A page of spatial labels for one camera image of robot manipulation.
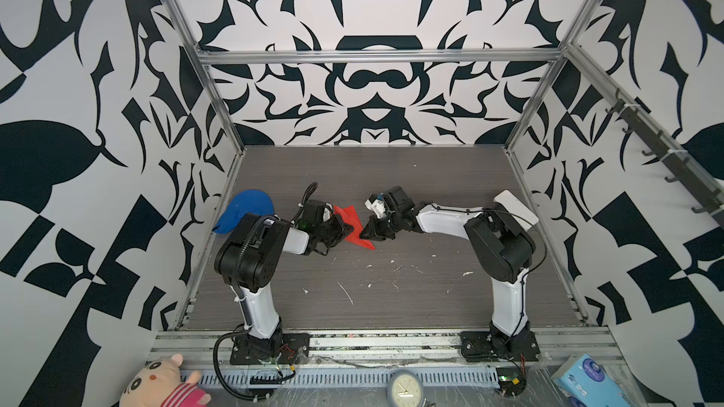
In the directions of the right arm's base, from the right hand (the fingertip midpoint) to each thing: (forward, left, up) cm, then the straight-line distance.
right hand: (362, 234), depth 91 cm
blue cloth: (+17, +43, -6) cm, 47 cm away
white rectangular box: (+6, -52, +1) cm, 52 cm away
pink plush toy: (-38, +45, +4) cm, 59 cm away
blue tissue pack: (-39, -52, 0) cm, 65 cm away
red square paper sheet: (+8, +4, -4) cm, 10 cm away
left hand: (+5, +2, -2) cm, 6 cm away
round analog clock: (-40, -10, 0) cm, 41 cm away
